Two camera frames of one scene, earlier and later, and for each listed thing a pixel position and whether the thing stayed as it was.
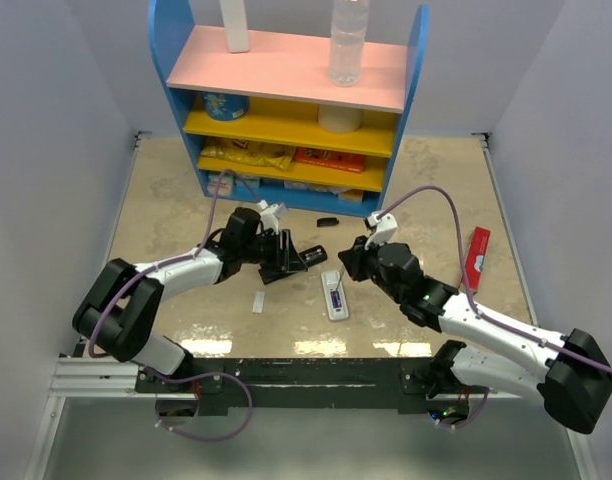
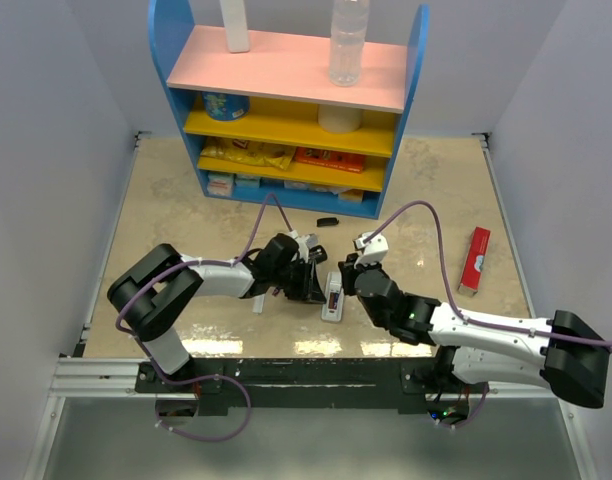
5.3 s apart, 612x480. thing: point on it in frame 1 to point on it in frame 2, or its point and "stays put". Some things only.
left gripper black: [286, 258] to [309, 288]
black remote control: [314, 255] stays put
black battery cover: [327, 221] stays put
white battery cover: [258, 304] stays put
